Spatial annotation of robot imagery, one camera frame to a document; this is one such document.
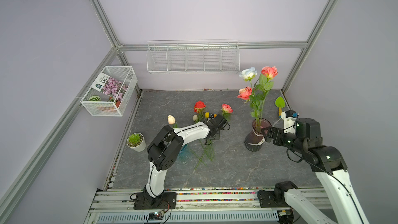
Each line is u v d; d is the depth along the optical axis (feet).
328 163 1.39
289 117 1.94
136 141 2.76
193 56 3.24
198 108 3.45
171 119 2.27
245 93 2.28
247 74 2.37
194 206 2.38
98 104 2.36
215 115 3.47
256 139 2.59
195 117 3.34
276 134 1.93
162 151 1.74
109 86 2.45
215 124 2.41
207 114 3.43
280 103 3.69
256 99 2.51
